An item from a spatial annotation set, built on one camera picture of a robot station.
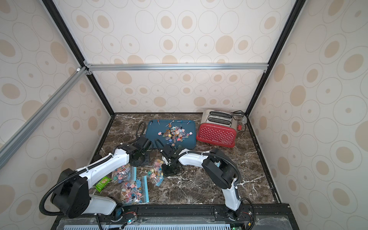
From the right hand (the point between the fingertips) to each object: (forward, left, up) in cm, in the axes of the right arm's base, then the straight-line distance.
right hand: (169, 173), depth 88 cm
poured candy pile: (+30, 0, +2) cm, 30 cm away
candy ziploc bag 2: (-2, +26, +2) cm, 26 cm away
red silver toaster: (+24, -30, +17) cm, 42 cm away
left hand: (+4, +11, +8) cm, 14 cm away
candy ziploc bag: (-1, +7, +2) cm, 7 cm away
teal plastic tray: (+34, +17, +4) cm, 38 cm away
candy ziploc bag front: (-12, +17, +2) cm, 21 cm away
